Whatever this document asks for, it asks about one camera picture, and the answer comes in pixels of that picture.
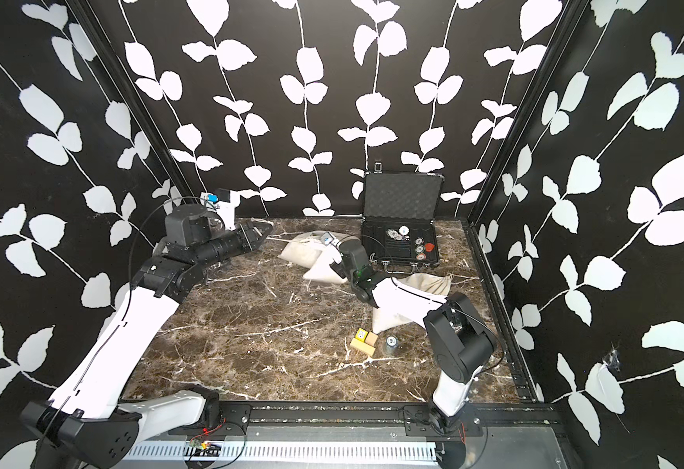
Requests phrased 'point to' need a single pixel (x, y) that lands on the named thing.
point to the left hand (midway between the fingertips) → (269, 220)
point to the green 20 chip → (419, 248)
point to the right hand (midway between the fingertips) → (343, 241)
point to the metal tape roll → (391, 344)
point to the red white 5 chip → (421, 256)
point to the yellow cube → (361, 334)
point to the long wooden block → (363, 347)
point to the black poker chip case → (399, 228)
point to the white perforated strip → (282, 451)
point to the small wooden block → (371, 338)
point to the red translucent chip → (429, 247)
